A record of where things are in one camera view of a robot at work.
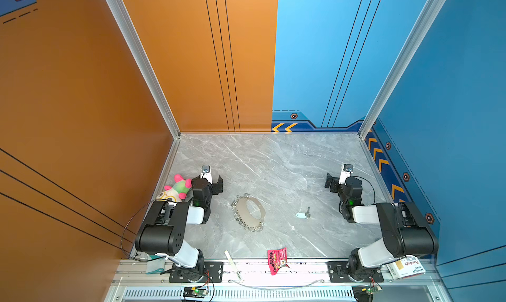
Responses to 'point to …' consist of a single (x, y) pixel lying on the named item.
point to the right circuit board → (372, 289)
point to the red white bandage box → (408, 266)
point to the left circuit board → (194, 292)
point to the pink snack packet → (277, 258)
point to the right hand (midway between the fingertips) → (338, 174)
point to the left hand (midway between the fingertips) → (210, 173)
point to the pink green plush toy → (178, 192)
